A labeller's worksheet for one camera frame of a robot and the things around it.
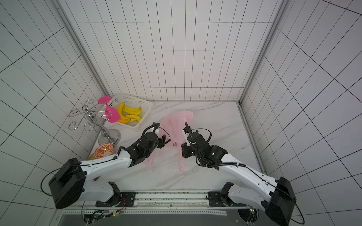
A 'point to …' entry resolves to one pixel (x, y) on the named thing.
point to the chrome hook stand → (106, 136)
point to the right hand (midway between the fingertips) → (181, 142)
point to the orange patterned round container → (103, 149)
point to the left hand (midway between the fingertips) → (159, 135)
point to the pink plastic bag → (174, 123)
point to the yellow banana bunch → (127, 114)
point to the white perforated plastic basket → (131, 102)
